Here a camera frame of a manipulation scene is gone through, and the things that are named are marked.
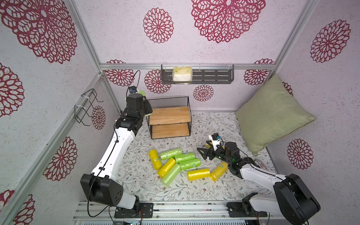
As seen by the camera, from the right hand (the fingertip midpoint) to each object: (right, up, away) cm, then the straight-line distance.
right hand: (202, 144), depth 83 cm
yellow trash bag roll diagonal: (-23, -17, +4) cm, 29 cm away
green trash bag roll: (-10, -9, +6) cm, 15 cm away
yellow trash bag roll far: (+2, -1, -7) cm, 7 cm away
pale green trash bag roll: (-20, -20, -2) cm, 29 cm away
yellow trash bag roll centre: (-2, -18, -1) cm, 18 cm away
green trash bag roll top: (-19, -7, +7) cm, 22 cm away
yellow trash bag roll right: (+10, -16, +1) cm, 19 cm away
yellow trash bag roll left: (-29, -10, +5) cm, 31 cm away
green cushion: (+40, +18, -2) cm, 43 cm away
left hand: (-33, +23, -6) cm, 41 cm away
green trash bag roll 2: (-7, -13, +3) cm, 15 cm away
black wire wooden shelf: (-19, +16, +11) cm, 27 cm away
